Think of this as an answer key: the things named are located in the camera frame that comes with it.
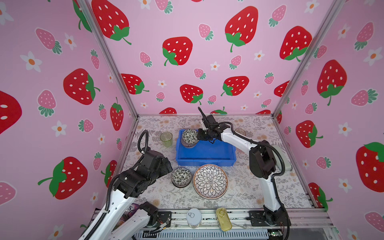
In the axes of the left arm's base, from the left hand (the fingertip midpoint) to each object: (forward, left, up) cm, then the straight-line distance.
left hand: (165, 165), depth 71 cm
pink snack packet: (-16, +18, -18) cm, 30 cm away
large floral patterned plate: (-1, -23, -19) cm, 30 cm away
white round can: (-20, -14, -15) cm, 29 cm away
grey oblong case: (+10, -71, -17) cm, 74 cm away
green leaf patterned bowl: (+27, -11, -12) cm, 31 cm away
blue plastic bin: (+18, -21, -20) cm, 34 cm away
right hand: (+26, -14, -9) cm, 31 cm away
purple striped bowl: (+23, -9, -16) cm, 29 cm away
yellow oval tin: (-20, -29, -17) cm, 39 cm away
